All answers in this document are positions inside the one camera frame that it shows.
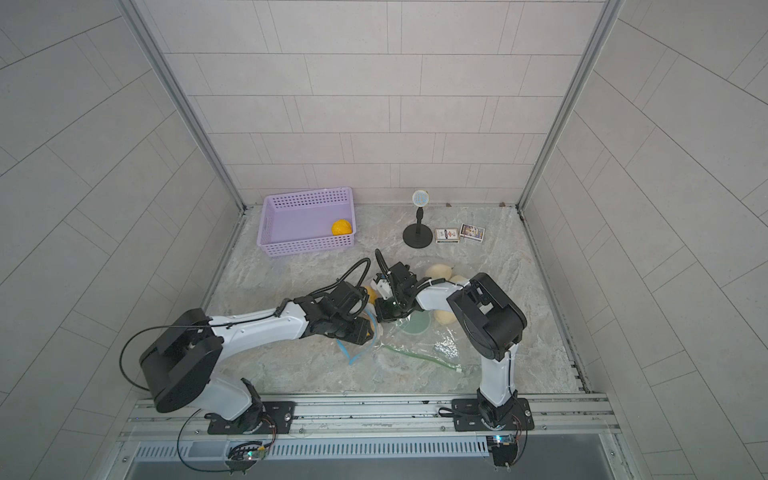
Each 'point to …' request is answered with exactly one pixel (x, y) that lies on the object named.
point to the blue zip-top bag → (354, 351)
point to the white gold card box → (447, 235)
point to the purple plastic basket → (301, 222)
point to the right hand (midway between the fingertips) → (374, 319)
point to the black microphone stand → (417, 235)
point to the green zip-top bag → (433, 338)
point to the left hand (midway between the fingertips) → (372, 334)
